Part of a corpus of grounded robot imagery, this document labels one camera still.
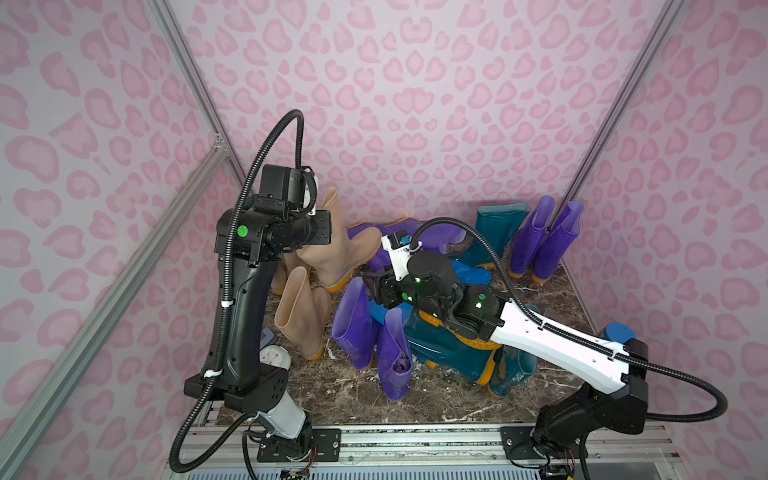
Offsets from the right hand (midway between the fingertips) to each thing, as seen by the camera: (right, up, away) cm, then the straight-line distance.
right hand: (372, 276), depth 66 cm
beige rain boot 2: (-18, -10, +11) cm, 24 cm away
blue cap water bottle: (+59, -14, +7) cm, 61 cm away
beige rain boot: (-7, +5, +12) cm, 15 cm away
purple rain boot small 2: (+53, +8, +24) cm, 59 cm away
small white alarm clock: (-29, -24, +20) cm, 43 cm away
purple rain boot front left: (-4, -11, +1) cm, 12 cm away
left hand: (-10, +12, -1) cm, 16 cm away
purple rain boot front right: (+5, -17, -3) cm, 18 cm away
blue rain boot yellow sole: (+29, -2, +33) cm, 44 cm away
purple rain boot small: (+45, +11, +22) cm, 51 cm away
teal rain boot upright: (+36, +14, +26) cm, 47 cm away
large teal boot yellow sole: (+25, -23, +15) cm, 37 cm away
